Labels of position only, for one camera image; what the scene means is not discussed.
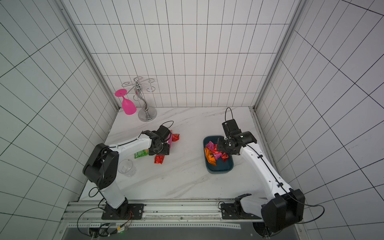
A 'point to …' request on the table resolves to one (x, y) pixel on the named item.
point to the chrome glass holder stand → (147, 114)
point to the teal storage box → (221, 167)
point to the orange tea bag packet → (210, 156)
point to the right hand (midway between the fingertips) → (216, 146)
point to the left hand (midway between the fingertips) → (159, 154)
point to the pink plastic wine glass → (128, 108)
